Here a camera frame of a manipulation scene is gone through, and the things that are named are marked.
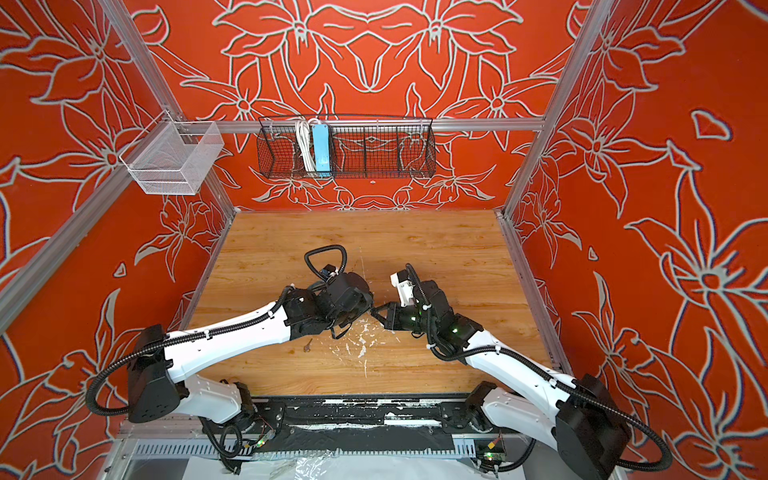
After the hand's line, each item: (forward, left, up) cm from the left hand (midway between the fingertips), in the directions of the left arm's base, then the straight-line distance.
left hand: (376, 296), depth 75 cm
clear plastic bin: (+38, +68, +14) cm, 79 cm away
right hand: (-4, +2, -2) cm, 5 cm away
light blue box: (+41, +20, +16) cm, 49 cm away
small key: (-7, +20, -19) cm, 29 cm away
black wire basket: (+49, +9, +12) cm, 51 cm away
